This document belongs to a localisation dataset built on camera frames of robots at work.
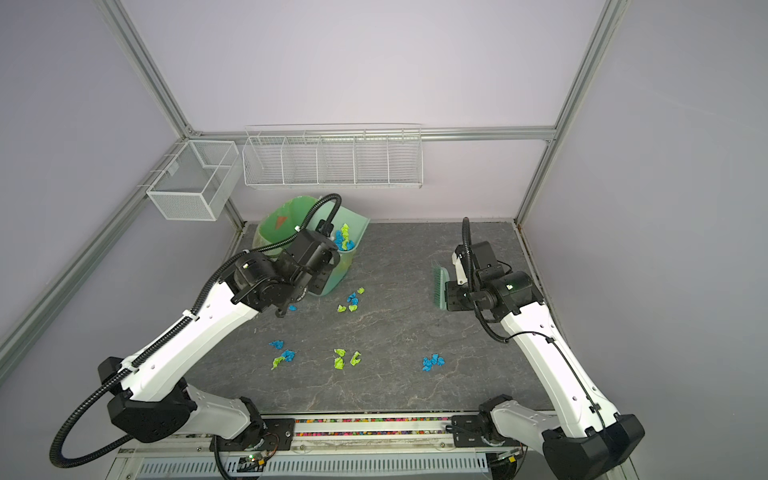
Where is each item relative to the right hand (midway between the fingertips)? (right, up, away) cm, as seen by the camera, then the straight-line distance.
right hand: (455, 296), depth 73 cm
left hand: (-34, +8, -5) cm, 36 cm away
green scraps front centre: (-31, -21, +11) cm, 39 cm away
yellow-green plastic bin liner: (-51, +20, +18) cm, 58 cm away
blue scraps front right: (-3, -20, +12) cm, 24 cm away
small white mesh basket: (-80, +34, +23) cm, 90 cm away
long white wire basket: (-36, +43, +25) cm, 61 cm away
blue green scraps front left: (-47, -19, +13) cm, 52 cm away
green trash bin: (-51, +20, +19) cm, 58 cm away
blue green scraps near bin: (-29, -5, +25) cm, 39 cm away
